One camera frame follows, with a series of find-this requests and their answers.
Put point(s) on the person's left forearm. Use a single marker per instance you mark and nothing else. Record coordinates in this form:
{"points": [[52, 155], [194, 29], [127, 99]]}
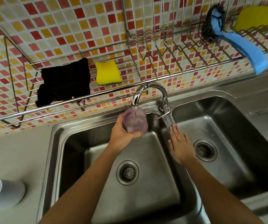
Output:
{"points": [[85, 186]]}

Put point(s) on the person's right hand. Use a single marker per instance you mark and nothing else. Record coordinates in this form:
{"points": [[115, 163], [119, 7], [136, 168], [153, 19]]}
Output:
{"points": [[180, 146]]}

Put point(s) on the clear blender cup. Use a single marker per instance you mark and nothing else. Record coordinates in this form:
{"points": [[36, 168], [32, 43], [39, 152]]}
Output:
{"points": [[136, 121]]}

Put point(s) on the person's right forearm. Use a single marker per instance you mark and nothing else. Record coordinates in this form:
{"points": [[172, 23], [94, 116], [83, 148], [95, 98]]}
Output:
{"points": [[217, 195]]}

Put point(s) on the small yellow sponge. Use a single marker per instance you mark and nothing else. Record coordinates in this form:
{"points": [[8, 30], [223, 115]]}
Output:
{"points": [[108, 72]]}

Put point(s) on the black cloth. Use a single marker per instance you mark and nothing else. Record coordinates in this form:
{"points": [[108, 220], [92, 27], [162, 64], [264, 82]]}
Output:
{"points": [[64, 83]]}

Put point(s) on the chrome faucet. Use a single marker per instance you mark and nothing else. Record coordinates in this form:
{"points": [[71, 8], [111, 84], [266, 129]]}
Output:
{"points": [[160, 89]]}

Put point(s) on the large yellow sponge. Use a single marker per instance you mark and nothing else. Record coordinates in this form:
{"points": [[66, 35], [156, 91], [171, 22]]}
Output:
{"points": [[257, 17]]}

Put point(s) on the metal sink drain strainer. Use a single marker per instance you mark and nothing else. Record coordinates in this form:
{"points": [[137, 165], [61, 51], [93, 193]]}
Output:
{"points": [[127, 173], [205, 150]]}

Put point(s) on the white blender base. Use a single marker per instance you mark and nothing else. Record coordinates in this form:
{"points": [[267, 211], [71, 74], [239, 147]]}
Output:
{"points": [[8, 192]]}

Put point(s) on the person's left hand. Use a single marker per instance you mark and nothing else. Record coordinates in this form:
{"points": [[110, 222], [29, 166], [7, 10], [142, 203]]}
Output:
{"points": [[118, 137]]}

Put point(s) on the stainless steel double sink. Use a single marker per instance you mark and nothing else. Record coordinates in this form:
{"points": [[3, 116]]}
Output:
{"points": [[152, 198]]}

